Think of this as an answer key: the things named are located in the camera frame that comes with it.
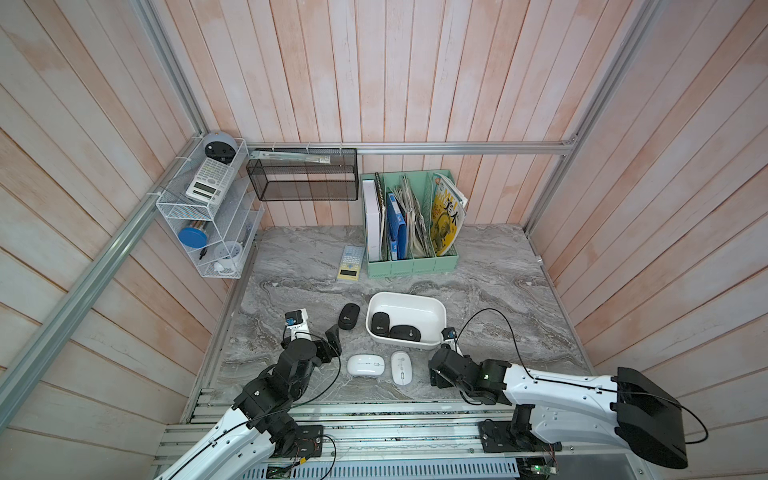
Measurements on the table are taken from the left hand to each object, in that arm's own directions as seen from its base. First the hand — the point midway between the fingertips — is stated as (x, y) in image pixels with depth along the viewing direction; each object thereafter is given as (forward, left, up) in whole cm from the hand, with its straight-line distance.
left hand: (323, 332), depth 78 cm
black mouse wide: (+6, -23, -11) cm, 26 cm away
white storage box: (+9, -23, -11) cm, 28 cm away
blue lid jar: (+19, +34, +17) cm, 42 cm away
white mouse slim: (-6, -21, -11) cm, 25 cm away
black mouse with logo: (+8, -15, -10) cm, 20 cm away
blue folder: (+33, -20, +7) cm, 39 cm away
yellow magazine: (+44, -39, +7) cm, 59 cm away
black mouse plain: (+11, -5, -11) cm, 17 cm away
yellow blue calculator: (+31, -4, -12) cm, 34 cm away
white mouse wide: (-5, -11, -11) cm, 16 cm away
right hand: (-4, -32, -12) cm, 34 cm away
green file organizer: (+54, -30, +9) cm, 63 cm away
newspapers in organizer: (+35, -28, -2) cm, 45 cm away
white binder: (+36, -12, +13) cm, 40 cm away
